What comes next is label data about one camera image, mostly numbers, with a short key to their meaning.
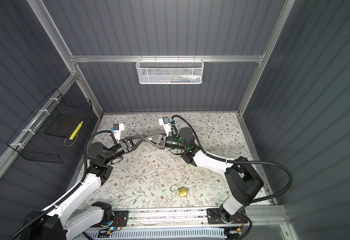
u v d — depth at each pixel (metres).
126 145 0.62
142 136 0.66
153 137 0.67
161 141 0.65
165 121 0.67
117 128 0.66
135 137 0.65
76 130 0.74
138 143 0.68
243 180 0.45
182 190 0.81
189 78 0.91
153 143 0.67
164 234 0.77
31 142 0.64
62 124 0.77
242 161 0.48
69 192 0.47
